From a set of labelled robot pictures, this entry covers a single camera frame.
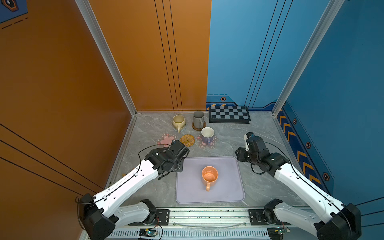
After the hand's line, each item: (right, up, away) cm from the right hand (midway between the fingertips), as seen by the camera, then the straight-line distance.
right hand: (238, 152), depth 81 cm
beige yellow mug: (-35, +17, +22) cm, 45 cm away
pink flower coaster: (-45, +5, +24) cm, 51 cm away
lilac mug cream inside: (-15, +9, +23) cm, 29 cm away
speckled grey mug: (-21, +18, +21) cm, 35 cm away
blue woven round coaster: (-34, +12, +24) cm, 43 cm away
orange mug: (-15, -14, +6) cm, 21 cm away
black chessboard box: (+2, +23, +35) cm, 42 cm away
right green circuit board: (+15, -37, -11) cm, 41 cm away
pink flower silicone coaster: (-19, +1, +19) cm, 27 cm away
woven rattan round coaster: (-29, +4, +22) cm, 36 cm away
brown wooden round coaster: (-17, +14, +30) cm, 37 cm away
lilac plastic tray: (-26, -20, +2) cm, 33 cm away
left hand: (-32, -5, -4) cm, 33 cm away
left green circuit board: (-46, -37, -10) cm, 60 cm away
